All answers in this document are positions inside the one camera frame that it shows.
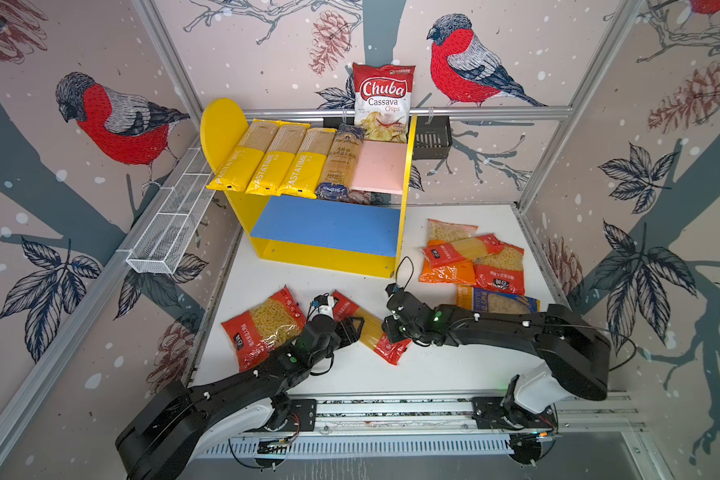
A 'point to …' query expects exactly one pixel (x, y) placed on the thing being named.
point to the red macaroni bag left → (275, 323)
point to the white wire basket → (167, 237)
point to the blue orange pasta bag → (494, 301)
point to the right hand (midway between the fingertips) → (380, 334)
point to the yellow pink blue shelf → (361, 233)
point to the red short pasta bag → (502, 270)
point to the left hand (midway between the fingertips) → (360, 326)
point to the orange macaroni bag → (464, 272)
